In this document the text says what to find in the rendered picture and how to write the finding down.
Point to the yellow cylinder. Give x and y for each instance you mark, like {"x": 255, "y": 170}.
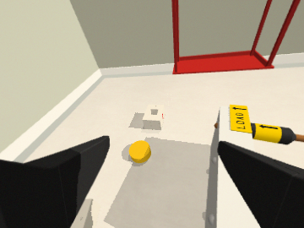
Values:
{"x": 140, "y": 151}

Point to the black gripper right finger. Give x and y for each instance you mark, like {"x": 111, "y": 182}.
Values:
{"x": 272, "y": 189}

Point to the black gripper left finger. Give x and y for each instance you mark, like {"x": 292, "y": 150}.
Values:
{"x": 48, "y": 192}

